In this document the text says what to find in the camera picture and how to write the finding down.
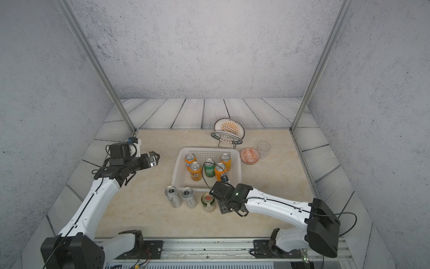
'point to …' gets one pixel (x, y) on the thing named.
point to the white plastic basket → (181, 180)
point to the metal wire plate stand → (234, 145)
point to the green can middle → (209, 166)
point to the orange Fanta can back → (189, 158)
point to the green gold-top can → (208, 202)
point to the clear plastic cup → (263, 147)
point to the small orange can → (196, 171)
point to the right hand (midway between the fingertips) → (228, 204)
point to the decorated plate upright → (230, 125)
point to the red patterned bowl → (249, 156)
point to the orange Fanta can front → (219, 172)
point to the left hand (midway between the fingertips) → (153, 156)
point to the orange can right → (225, 158)
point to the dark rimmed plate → (227, 137)
